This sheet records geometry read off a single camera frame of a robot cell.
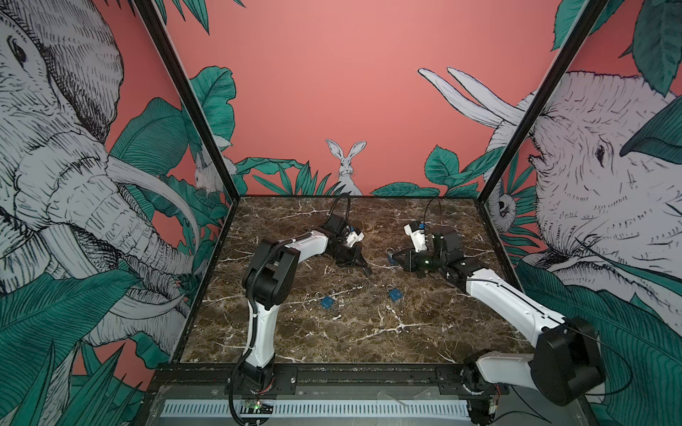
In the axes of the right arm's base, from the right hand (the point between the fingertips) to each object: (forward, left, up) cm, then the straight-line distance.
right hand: (391, 254), depth 81 cm
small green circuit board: (-38, +38, -17) cm, 56 cm away
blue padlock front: (-9, +21, -17) cm, 28 cm away
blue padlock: (-6, -2, -17) cm, 18 cm away
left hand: (+4, +6, -11) cm, 14 cm away
